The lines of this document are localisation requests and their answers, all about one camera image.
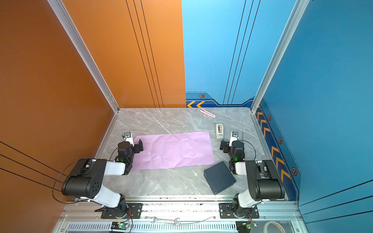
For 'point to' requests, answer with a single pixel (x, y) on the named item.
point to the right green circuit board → (251, 224)
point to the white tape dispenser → (219, 131)
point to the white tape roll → (268, 223)
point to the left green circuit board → (123, 225)
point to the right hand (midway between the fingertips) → (229, 140)
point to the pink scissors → (207, 113)
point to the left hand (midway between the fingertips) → (133, 139)
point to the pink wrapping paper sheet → (175, 149)
